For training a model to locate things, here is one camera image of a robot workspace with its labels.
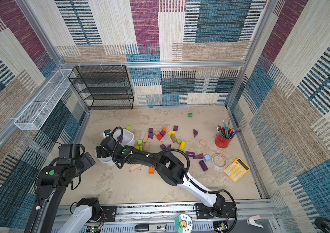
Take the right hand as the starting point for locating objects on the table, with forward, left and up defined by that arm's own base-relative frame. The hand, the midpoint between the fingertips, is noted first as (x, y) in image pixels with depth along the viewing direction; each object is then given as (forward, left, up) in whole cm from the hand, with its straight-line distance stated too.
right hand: (106, 148), depth 89 cm
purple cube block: (+4, -34, -7) cm, 35 cm away
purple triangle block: (+14, -56, -6) cm, 58 cm away
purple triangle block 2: (+3, -38, -6) cm, 39 cm away
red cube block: (+12, -32, -7) cm, 34 cm away
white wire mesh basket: (+7, +27, +26) cm, 39 cm away
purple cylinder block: (-9, -58, -6) cm, 59 cm away
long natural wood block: (-9, -17, -7) cm, 21 cm away
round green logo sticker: (-38, -44, +1) cm, 58 cm away
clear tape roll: (-5, -69, -9) cm, 70 cm away
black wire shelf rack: (+44, +9, +12) cm, 47 cm away
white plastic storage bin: (+5, -13, +2) cm, 14 cm away
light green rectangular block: (+20, -9, -5) cm, 22 cm away
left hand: (-14, +3, +11) cm, 18 cm away
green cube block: (+7, -19, -6) cm, 21 cm away
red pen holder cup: (+9, -74, -1) cm, 75 cm away
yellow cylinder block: (+5, -47, -6) cm, 47 cm away
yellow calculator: (-11, -77, -8) cm, 78 cm away
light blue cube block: (-4, -61, -6) cm, 62 cm away
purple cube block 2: (+13, -25, -6) cm, 29 cm away
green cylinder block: (+33, -55, -7) cm, 64 cm away
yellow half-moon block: (+15, -41, -6) cm, 44 cm away
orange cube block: (-12, -28, -7) cm, 31 cm away
